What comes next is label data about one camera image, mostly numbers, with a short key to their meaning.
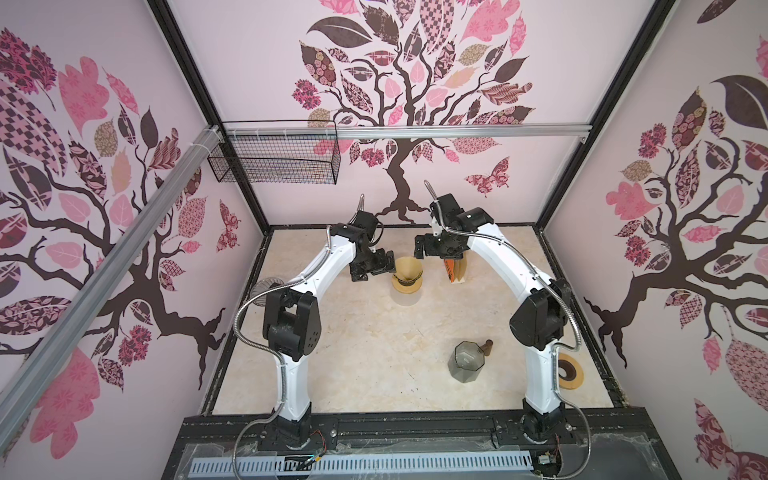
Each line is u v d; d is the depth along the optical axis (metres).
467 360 0.90
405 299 0.97
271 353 0.53
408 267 0.92
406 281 0.92
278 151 0.95
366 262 0.76
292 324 0.52
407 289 0.92
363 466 0.70
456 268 1.00
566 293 0.52
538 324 0.52
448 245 0.74
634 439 0.73
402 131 0.92
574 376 0.81
